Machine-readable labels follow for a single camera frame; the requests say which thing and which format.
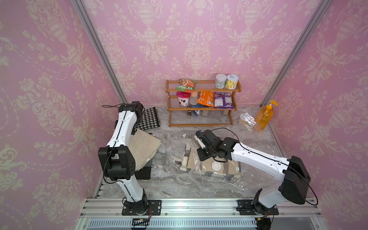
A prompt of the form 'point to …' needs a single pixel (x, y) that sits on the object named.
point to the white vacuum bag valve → (216, 166)
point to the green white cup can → (220, 80)
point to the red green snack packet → (186, 85)
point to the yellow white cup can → (231, 81)
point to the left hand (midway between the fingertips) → (118, 135)
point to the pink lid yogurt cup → (183, 97)
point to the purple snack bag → (223, 100)
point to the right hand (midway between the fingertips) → (199, 152)
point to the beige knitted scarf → (143, 146)
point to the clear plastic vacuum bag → (177, 153)
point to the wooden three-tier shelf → (199, 115)
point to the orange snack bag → (206, 98)
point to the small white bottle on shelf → (193, 98)
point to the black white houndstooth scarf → (150, 119)
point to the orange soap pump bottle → (264, 116)
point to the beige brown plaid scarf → (191, 162)
